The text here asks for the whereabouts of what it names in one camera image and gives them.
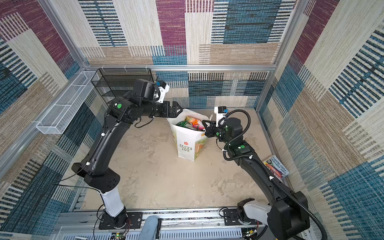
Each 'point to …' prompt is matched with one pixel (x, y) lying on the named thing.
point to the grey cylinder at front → (149, 229)
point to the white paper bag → (189, 143)
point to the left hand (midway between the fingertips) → (176, 106)
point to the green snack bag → (185, 123)
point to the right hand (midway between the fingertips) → (202, 123)
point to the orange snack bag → (195, 123)
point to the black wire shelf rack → (111, 83)
